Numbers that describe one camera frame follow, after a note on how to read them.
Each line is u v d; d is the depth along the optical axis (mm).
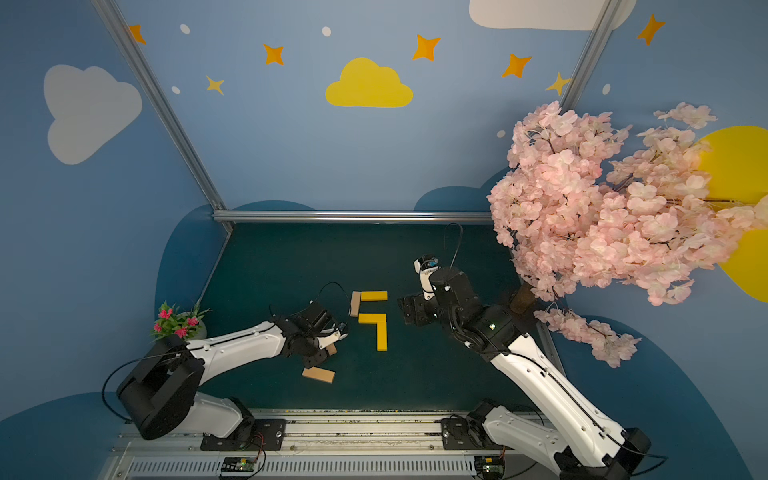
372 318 957
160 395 425
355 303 982
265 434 738
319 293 1004
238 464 718
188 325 807
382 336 908
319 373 833
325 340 785
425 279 604
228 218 1185
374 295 1013
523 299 908
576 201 594
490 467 731
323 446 735
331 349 875
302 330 662
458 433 748
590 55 755
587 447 378
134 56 751
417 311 605
